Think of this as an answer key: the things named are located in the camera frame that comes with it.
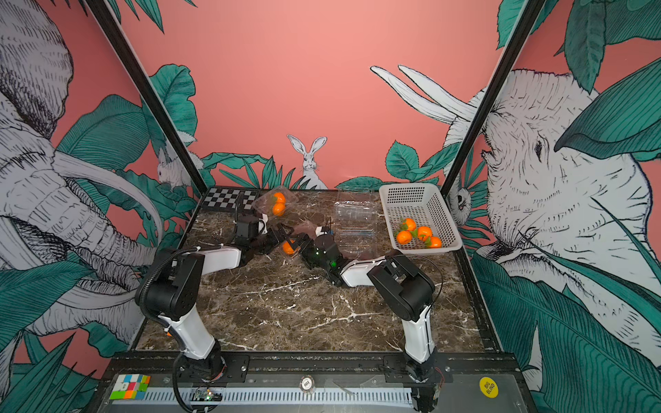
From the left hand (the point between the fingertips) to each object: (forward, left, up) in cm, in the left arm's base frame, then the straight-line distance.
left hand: (291, 230), depth 96 cm
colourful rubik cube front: (-47, +39, -2) cm, 61 cm away
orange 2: (-3, -43, -3) cm, 44 cm away
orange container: (+14, +7, -3) cm, 16 cm away
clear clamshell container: (+22, +15, -9) cm, 28 cm away
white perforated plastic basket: (+10, -54, -8) cm, 56 cm away
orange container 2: (+3, -47, -2) cm, 48 cm away
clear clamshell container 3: (+13, -26, -8) cm, 30 cm away
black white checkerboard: (+23, +32, -5) cm, 40 cm away
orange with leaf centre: (-1, -52, -3) cm, 52 cm away
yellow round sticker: (-52, -59, -8) cm, 78 cm away
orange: (+20, +7, -3) cm, 22 cm away
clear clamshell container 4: (-4, -33, -6) cm, 34 cm away
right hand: (-8, 0, +5) cm, 10 cm away
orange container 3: (-5, -56, -4) cm, 56 cm away
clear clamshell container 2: (-7, -1, +5) cm, 9 cm away
